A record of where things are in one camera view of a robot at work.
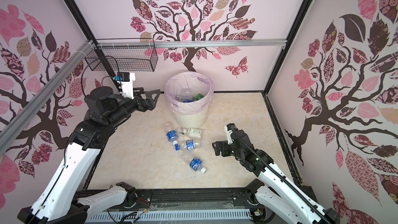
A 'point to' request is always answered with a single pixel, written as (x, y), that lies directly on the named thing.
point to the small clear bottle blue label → (190, 144)
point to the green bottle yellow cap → (199, 96)
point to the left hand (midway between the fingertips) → (151, 94)
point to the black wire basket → (124, 59)
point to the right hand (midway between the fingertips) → (219, 142)
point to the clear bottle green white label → (192, 132)
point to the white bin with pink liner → (192, 114)
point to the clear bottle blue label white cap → (195, 163)
